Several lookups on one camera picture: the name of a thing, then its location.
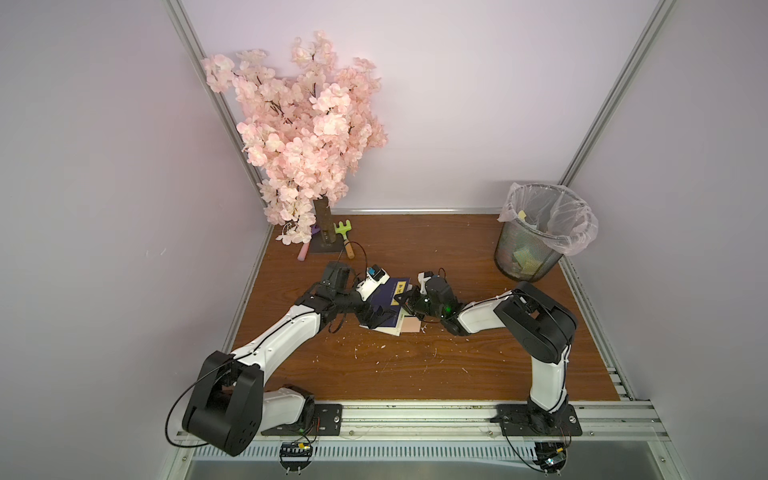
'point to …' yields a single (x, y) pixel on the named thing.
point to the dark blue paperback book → (383, 297)
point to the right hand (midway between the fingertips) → (395, 288)
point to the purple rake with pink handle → (304, 249)
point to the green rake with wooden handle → (343, 229)
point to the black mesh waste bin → (525, 255)
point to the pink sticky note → (411, 325)
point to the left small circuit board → (295, 456)
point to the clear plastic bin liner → (557, 216)
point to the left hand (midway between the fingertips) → (386, 300)
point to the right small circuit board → (550, 456)
